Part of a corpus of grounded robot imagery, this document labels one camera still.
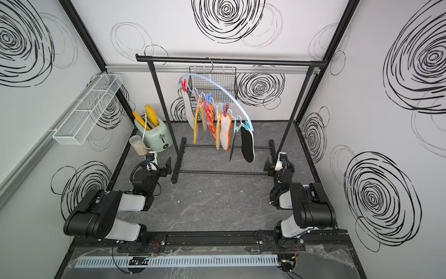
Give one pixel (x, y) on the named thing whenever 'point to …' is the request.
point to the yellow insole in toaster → (151, 116)
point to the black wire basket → (225, 76)
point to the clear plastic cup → (137, 142)
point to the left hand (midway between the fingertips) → (159, 157)
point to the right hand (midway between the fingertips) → (279, 159)
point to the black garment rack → (207, 159)
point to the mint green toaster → (158, 139)
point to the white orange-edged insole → (225, 131)
